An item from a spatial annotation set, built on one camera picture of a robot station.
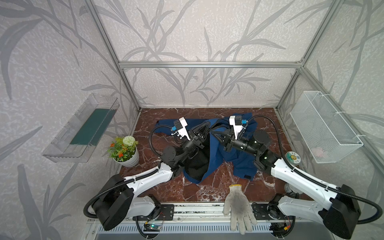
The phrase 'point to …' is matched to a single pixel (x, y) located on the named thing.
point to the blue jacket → (212, 155)
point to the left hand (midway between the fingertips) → (212, 121)
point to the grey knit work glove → (237, 205)
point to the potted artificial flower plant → (124, 151)
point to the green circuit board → (154, 226)
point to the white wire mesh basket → (328, 137)
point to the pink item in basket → (317, 151)
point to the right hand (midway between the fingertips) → (214, 128)
